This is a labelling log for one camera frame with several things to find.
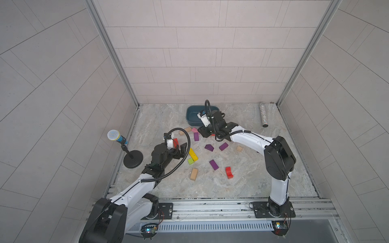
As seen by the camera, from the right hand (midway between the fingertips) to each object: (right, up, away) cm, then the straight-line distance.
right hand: (201, 127), depth 90 cm
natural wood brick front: (-4, -25, -9) cm, 27 cm away
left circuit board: (-23, -43, -26) cm, 55 cm away
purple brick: (-3, -6, +6) cm, 9 cm away
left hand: (-11, -8, -6) cm, 15 cm away
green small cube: (-6, -19, -4) cm, 21 cm away
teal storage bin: (-7, +10, +15) cm, 19 cm away
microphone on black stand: (-39, -18, -4) cm, 43 cm away
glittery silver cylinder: (+45, +14, +21) cm, 52 cm away
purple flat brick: (+7, -21, -4) cm, 23 cm away
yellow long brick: (-5, -16, -2) cm, 17 cm away
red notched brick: (+15, -24, -7) cm, 29 cm away
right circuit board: (+36, -44, -22) cm, 61 cm away
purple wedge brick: (+5, -13, +3) cm, 14 cm away
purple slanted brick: (+14, -12, +3) cm, 19 cm away
